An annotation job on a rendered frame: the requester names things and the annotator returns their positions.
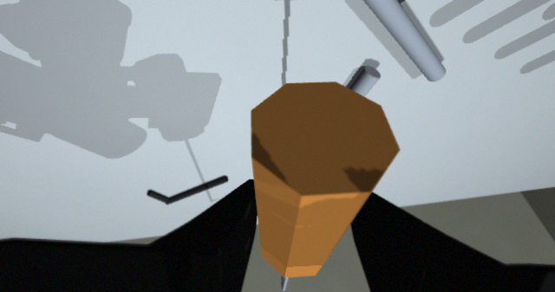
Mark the black bent rod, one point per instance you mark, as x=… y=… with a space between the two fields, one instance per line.
x=189 y=193

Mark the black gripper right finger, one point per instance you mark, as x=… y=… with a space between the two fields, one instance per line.
x=401 y=253

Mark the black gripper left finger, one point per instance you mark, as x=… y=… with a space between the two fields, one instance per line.
x=218 y=245

